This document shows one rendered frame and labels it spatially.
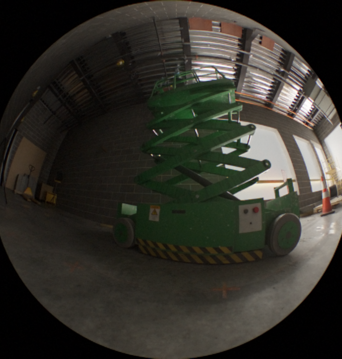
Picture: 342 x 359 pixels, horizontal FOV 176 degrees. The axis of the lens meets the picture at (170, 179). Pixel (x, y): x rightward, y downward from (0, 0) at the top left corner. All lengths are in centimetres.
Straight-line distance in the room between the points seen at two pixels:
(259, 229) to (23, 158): 755
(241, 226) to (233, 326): 61
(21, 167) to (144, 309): 689
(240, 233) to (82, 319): 88
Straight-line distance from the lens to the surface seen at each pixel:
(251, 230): 83
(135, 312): 46
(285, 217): 91
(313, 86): 580
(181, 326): 42
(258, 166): 107
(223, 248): 78
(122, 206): 129
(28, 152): 711
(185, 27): 397
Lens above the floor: 35
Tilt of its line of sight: 19 degrees up
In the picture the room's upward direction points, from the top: 2 degrees clockwise
